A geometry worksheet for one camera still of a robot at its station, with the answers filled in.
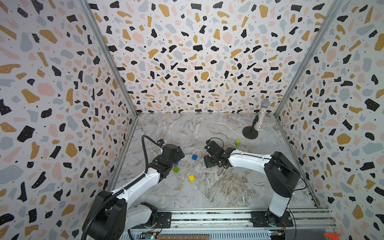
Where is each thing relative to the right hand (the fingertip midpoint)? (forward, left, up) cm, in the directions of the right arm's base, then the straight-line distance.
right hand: (206, 157), depth 91 cm
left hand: (+1, +17, +7) cm, 19 cm away
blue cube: (+3, +7, -6) cm, 10 cm away
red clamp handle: (-37, -59, -4) cm, 70 cm away
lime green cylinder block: (+14, -22, -4) cm, 26 cm away
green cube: (-5, +18, -6) cm, 20 cm away
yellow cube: (-11, +8, -5) cm, 14 cm away
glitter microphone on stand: (+24, -34, -5) cm, 42 cm away
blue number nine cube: (-2, +18, -4) cm, 19 cm away
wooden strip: (-39, +10, -2) cm, 41 cm away
